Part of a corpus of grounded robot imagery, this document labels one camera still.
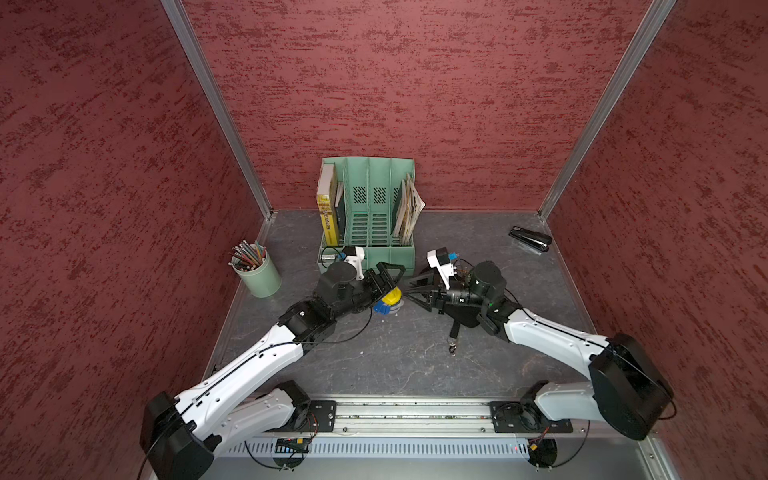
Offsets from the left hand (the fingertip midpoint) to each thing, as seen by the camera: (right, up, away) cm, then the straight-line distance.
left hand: (398, 282), depth 70 cm
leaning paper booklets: (+4, +21, +24) cm, 32 cm away
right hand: (+1, -3, +1) cm, 3 cm away
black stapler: (+53, +10, +37) cm, 65 cm away
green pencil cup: (-42, -3, +20) cm, 46 cm away
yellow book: (-22, +22, +20) cm, 37 cm away
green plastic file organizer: (-11, +17, +47) cm, 51 cm away
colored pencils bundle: (-46, +5, +19) cm, 50 cm away
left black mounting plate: (-21, -35, +3) cm, 41 cm away
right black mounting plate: (+30, -35, +3) cm, 46 cm away
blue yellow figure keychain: (-2, -6, +5) cm, 8 cm away
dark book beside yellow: (-19, +22, +29) cm, 41 cm away
